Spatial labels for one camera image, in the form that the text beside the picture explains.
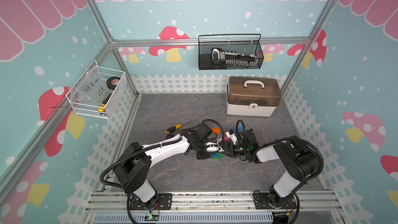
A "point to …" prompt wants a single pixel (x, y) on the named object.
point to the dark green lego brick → (218, 155)
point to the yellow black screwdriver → (173, 128)
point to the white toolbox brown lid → (253, 96)
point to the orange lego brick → (216, 130)
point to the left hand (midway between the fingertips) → (207, 153)
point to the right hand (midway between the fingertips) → (218, 151)
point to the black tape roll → (112, 81)
